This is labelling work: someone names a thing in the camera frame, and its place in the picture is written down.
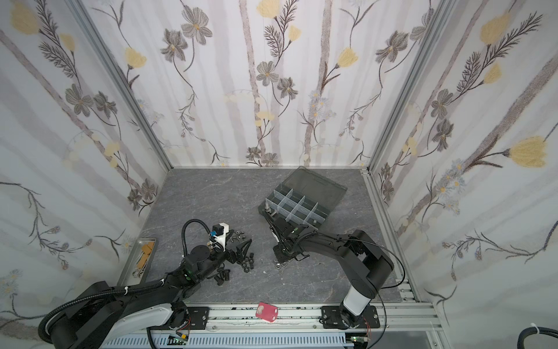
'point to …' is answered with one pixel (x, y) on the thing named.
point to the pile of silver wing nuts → (238, 237)
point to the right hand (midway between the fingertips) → (281, 252)
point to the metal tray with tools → (136, 269)
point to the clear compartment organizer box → (304, 197)
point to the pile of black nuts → (248, 262)
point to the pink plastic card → (267, 312)
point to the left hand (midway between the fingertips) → (243, 235)
